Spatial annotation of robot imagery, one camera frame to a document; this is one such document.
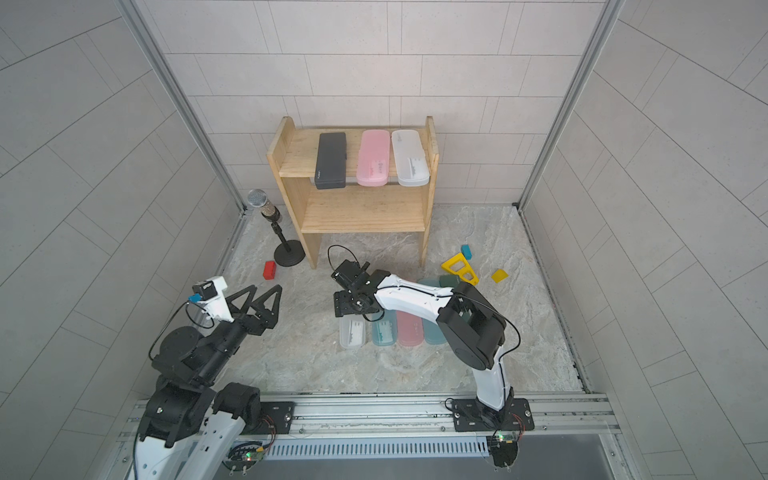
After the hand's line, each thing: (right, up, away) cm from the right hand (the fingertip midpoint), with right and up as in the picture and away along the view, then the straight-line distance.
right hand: (347, 309), depth 86 cm
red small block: (-27, +10, +10) cm, 30 cm away
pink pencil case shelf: (+18, -5, -2) cm, 19 cm away
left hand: (-12, +11, -21) cm, 27 cm away
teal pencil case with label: (+11, -5, -2) cm, 12 cm away
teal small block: (+39, +16, +16) cm, 45 cm away
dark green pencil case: (+31, +7, +8) cm, 33 cm away
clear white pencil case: (+2, -5, -6) cm, 8 cm away
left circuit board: (-19, -27, -21) cm, 39 cm away
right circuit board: (+40, -28, -18) cm, 52 cm away
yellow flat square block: (+48, +8, +10) cm, 50 cm away
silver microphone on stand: (-22, +15, +15) cm, 30 cm away
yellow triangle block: (+36, +10, +11) cm, 39 cm away
